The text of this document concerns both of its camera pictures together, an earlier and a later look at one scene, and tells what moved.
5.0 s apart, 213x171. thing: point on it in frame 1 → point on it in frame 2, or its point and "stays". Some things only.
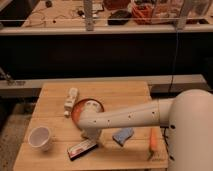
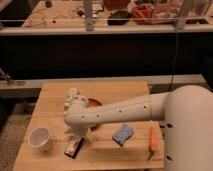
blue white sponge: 122,135 stays
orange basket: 142,13 stays
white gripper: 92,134 → 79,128
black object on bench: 119,17 stays
